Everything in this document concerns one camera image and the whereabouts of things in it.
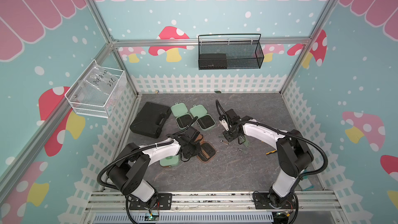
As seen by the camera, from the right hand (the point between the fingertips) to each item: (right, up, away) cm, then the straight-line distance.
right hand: (229, 134), depth 93 cm
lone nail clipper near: (+9, -10, -4) cm, 13 cm away
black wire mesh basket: (+9, +51, +2) cm, 52 cm away
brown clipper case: (-13, -9, -3) cm, 16 cm away
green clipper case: (-29, +8, +12) cm, 33 cm away
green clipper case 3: (-33, -13, -7) cm, 36 cm away
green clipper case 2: (-15, +7, +10) cm, 19 cm away
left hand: (-18, -11, -5) cm, 21 cm away
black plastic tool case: (-50, +8, +6) cm, 51 cm away
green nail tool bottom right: (+11, -6, +1) cm, 12 cm away
